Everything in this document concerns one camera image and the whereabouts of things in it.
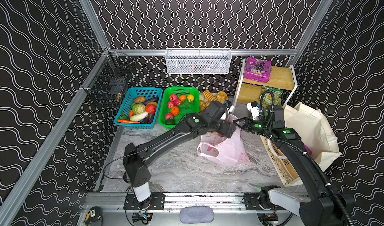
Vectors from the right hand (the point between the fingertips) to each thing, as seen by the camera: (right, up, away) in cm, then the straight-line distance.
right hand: (234, 122), depth 74 cm
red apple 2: (-32, +12, +36) cm, 50 cm away
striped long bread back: (-8, +18, +43) cm, 47 cm away
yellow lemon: (-22, +16, +39) cm, 48 cm away
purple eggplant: (-49, +15, +39) cm, 65 cm away
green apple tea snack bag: (+27, +14, +21) cm, 37 cm away
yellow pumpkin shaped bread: (+2, +17, +43) cm, 46 cm away
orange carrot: (-63, -1, +23) cm, 67 cm away
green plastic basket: (-26, +9, +39) cm, 48 cm away
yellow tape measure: (-66, -43, -6) cm, 79 cm away
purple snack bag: (+40, -15, +4) cm, 43 cm away
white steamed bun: (-14, +16, +41) cm, 47 cm away
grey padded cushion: (-19, -42, -5) cm, 47 cm away
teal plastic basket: (-68, +15, +35) cm, 78 cm away
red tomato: (-50, +7, +29) cm, 58 cm away
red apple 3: (-37, +11, +35) cm, 52 cm away
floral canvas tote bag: (+44, -5, +5) cm, 44 cm away
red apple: (-36, +16, +39) cm, 55 cm away
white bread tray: (-11, +16, +43) cm, 47 cm away
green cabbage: (-59, +8, +29) cm, 67 cm away
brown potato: (-61, +15, +39) cm, 74 cm away
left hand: (-1, -2, -5) cm, 6 cm away
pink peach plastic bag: (-6, -14, -3) cm, 15 cm away
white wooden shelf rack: (+18, +19, +27) cm, 38 cm away
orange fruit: (-33, +6, +32) cm, 47 cm away
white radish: (-56, +2, +26) cm, 62 cm away
